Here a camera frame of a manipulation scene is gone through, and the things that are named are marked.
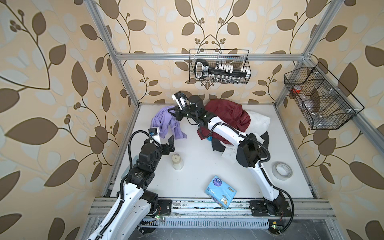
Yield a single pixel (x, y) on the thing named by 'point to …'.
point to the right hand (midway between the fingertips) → (168, 108)
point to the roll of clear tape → (281, 171)
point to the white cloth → (257, 125)
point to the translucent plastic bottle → (177, 163)
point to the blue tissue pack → (220, 192)
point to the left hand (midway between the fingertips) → (165, 135)
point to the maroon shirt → (231, 112)
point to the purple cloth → (163, 119)
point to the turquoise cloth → (209, 138)
